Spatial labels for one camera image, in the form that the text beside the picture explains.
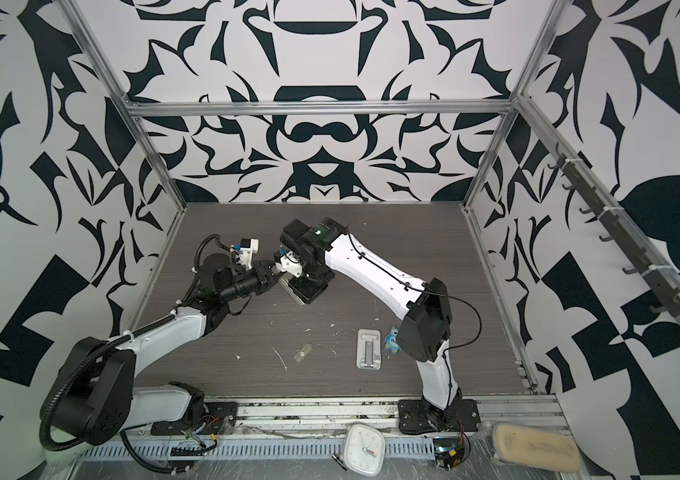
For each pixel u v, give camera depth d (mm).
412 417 742
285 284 778
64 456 670
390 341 850
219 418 726
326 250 534
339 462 684
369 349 831
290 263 688
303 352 850
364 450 673
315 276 644
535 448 668
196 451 728
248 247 777
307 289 673
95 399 416
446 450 714
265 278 724
